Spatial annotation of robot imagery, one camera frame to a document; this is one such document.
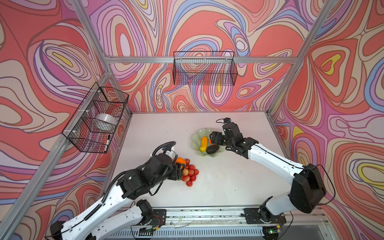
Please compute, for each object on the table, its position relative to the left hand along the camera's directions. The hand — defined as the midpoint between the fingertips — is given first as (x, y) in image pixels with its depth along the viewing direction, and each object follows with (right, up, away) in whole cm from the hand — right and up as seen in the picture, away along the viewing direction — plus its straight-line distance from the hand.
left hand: (182, 166), depth 69 cm
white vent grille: (+6, -35, +5) cm, 36 cm away
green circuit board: (-18, -33, +3) cm, 38 cm away
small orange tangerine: (+14, +10, +10) cm, 20 cm away
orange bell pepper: (-1, +3, -2) cm, 3 cm away
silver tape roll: (-37, +20, +2) cm, 42 cm away
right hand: (+19, +11, +16) cm, 28 cm away
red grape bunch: (+3, -7, +12) cm, 14 cm away
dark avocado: (+17, +4, +24) cm, 30 cm away
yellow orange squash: (+13, +9, +26) cm, 31 cm away
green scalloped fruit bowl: (+7, +8, +28) cm, 30 cm away
